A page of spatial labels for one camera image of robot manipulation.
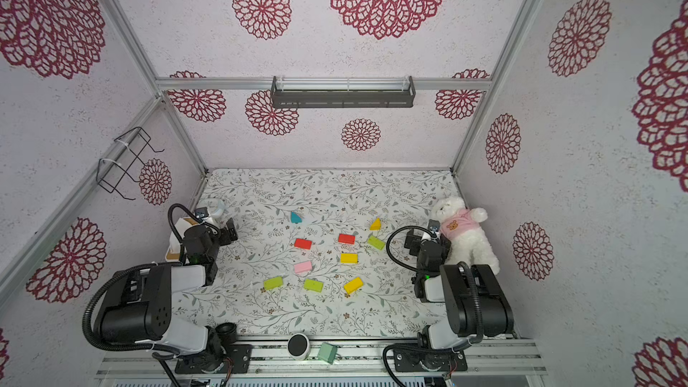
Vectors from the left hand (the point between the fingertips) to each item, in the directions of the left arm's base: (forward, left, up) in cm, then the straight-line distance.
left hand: (220, 222), depth 94 cm
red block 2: (-1, -44, -10) cm, 45 cm away
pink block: (-13, -29, -8) cm, 33 cm away
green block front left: (-18, -20, -8) cm, 28 cm away
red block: (-4, -28, -9) cm, 30 cm away
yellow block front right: (-19, -47, -8) cm, 51 cm away
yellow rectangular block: (-9, -45, -9) cm, 47 cm away
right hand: (-3, -72, 0) cm, 72 cm away
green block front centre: (-19, -33, -8) cm, 39 cm away
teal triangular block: (+7, -25, -8) cm, 27 cm away
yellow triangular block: (+4, -56, -8) cm, 57 cm away
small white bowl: (+12, +8, -7) cm, 16 cm away
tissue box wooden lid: (-11, +12, 0) cm, 17 cm away
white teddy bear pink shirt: (-1, -84, +1) cm, 84 cm away
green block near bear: (-4, -55, -7) cm, 56 cm away
